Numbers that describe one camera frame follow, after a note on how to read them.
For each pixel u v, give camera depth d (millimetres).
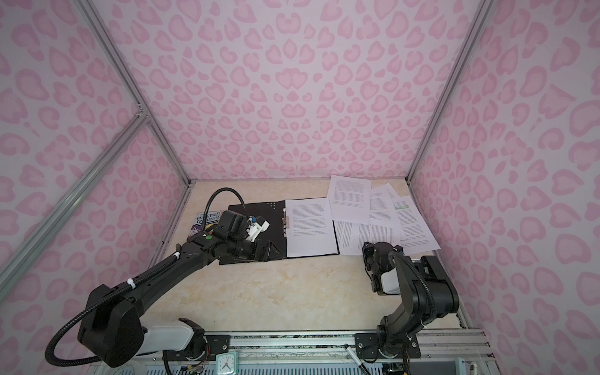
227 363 690
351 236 1005
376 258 754
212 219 1029
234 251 677
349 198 1137
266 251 695
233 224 661
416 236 987
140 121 886
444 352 732
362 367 691
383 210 1074
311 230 1012
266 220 770
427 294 436
